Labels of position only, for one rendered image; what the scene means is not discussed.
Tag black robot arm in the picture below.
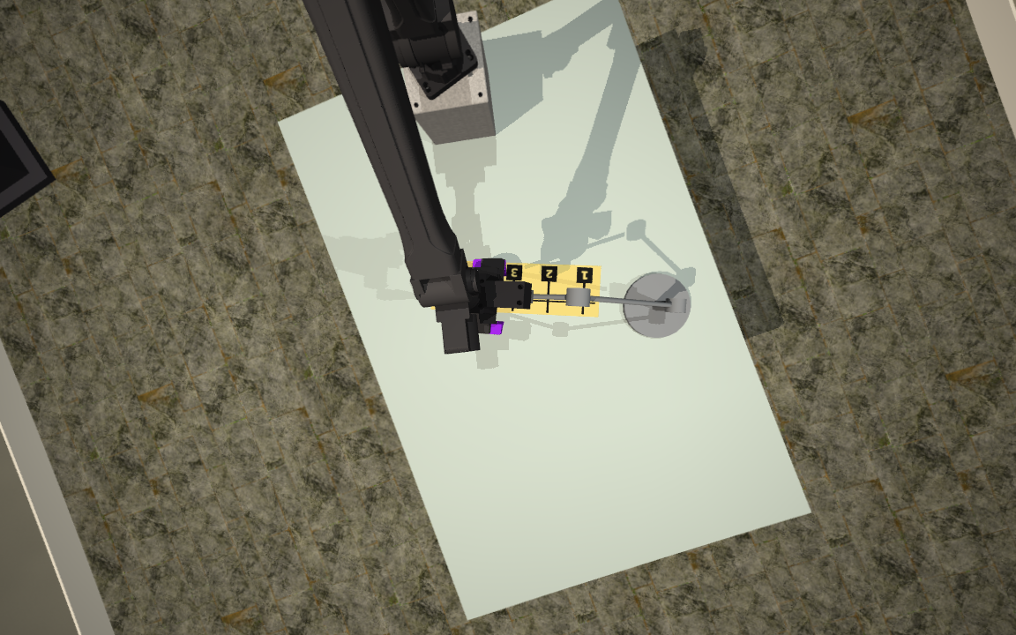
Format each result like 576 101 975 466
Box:
302 0 534 355

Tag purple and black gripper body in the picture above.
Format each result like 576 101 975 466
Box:
468 258 504 334

